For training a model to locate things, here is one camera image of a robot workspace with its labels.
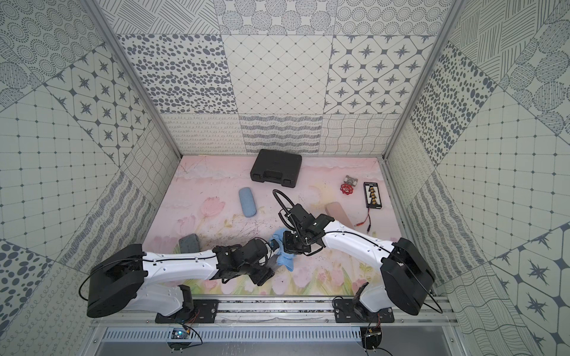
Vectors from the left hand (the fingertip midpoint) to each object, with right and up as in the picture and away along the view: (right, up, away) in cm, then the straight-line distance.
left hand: (273, 273), depth 80 cm
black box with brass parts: (+45, +26, +24) cm, 58 cm away
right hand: (+5, +8, 0) cm, 9 cm away
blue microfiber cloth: (+4, +7, -5) cm, 9 cm away
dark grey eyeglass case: (-34, +8, +7) cm, 36 cm away
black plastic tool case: (-1, +40, +34) cm, 53 cm away
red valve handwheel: (+33, +29, +24) cm, 50 cm away
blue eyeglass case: (-14, +24, +21) cm, 35 cm away
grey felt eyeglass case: (0, +9, -12) cm, 15 cm away
